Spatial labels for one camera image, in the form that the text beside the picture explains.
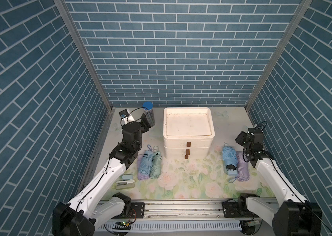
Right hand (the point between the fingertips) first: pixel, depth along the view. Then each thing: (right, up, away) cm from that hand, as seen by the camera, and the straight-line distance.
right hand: (245, 135), depth 84 cm
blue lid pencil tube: (-59, +18, +12) cm, 62 cm away
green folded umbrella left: (-52, -19, -2) cm, 56 cm away
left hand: (-57, +11, -10) cm, 59 cm away
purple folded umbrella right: (-2, -20, -2) cm, 20 cm away
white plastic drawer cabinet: (-34, +2, -7) cm, 35 cm away
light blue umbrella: (-58, -15, +1) cm, 60 cm away
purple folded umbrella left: (-60, -23, -3) cm, 64 cm away
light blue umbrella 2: (-9, -15, 0) cm, 17 cm away
